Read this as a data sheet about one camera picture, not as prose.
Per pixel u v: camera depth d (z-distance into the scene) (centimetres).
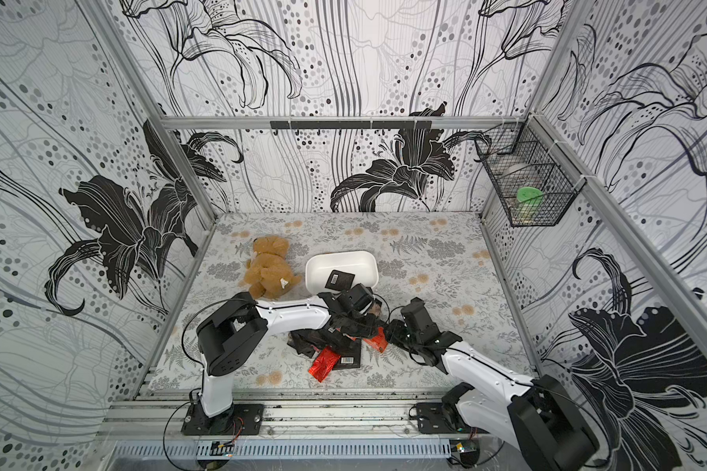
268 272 88
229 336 52
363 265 101
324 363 80
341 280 98
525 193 79
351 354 82
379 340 86
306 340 83
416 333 65
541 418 40
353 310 72
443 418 65
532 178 79
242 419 73
